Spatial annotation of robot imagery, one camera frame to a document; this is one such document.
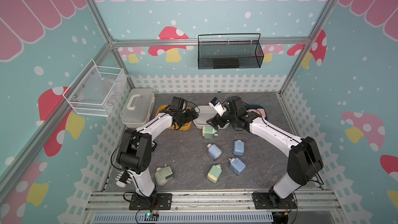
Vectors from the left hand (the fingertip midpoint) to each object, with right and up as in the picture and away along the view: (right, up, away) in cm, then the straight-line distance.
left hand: (193, 119), depth 93 cm
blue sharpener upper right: (+26, -15, -8) cm, 31 cm away
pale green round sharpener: (-14, -27, -16) cm, 34 cm away
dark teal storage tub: (+37, +8, +9) cm, 39 cm away
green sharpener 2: (+11, -25, -17) cm, 33 cm away
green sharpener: (+9, -7, -2) cm, 11 cm away
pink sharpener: (+43, +5, +8) cm, 44 cm away
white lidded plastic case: (-36, +7, +5) cm, 37 cm away
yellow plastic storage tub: (-6, -5, +1) cm, 7 cm away
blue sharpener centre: (+12, -16, -10) cm, 22 cm away
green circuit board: (-19, -45, -21) cm, 53 cm away
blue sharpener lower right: (+23, -23, -14) cm, 36 cm away
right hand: (+11, +3, -8) cm, 14 cm away
